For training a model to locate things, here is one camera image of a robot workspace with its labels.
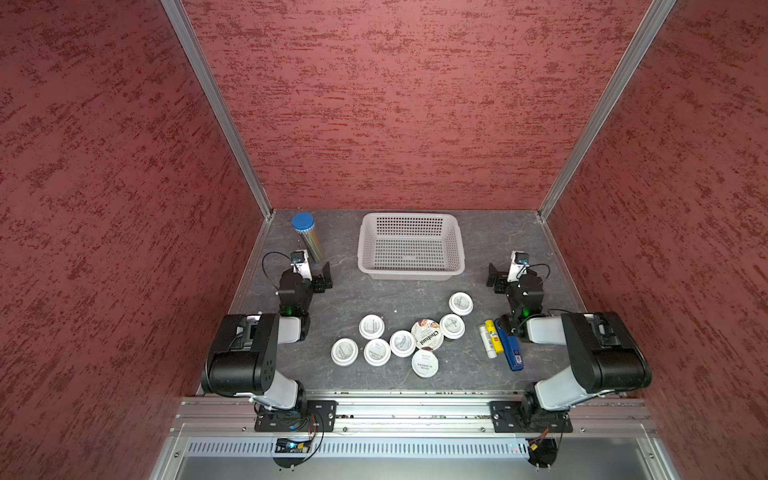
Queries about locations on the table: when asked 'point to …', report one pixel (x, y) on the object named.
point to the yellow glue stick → (493, 336)
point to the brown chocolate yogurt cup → (427, 334)
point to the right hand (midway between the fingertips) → (504, 267)
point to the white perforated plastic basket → (410, 246)
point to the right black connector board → (542, 452)
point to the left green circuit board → (290, 446)
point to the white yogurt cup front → (425, 363)
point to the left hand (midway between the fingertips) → (314, 268)
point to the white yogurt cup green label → (452, 326)
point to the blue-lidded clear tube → (303, 222)
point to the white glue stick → (487, 343)
